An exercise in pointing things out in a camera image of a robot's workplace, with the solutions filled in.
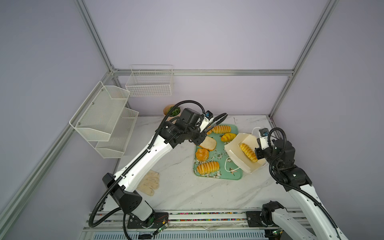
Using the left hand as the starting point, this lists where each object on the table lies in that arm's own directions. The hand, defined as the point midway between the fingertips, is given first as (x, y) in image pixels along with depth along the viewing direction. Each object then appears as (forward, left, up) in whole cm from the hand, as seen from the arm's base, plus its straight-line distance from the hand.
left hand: (201, 133), depth 70 cm
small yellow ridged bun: (+19, -20, -27) cm, 39 cm away
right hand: (0, -28, -2) cm, 28 cm away
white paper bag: (+8, -27, -25) cm, 38 cm away
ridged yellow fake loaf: (-5, -5, -27) cm, 28 cm away
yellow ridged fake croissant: (+25, -15, -26) cm, 39 cm away
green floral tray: (+3, -8, -30) cm, 31 cm away
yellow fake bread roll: (+4, -1, -26) cm, 27 cm away
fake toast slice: (+14, -6, -29) cm, 33 cm away
